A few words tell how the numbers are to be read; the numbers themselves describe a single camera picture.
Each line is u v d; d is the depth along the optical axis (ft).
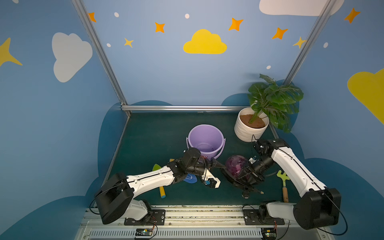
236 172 2.40
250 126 3.04
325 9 2.32
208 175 2.07
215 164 2.13
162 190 2.68
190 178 2.83
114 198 1.37
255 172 2.12
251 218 2.42
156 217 2.44
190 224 2.42
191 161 1.96
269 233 2.36
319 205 1.32
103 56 2.83
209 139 3.42
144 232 2.35
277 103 2.42
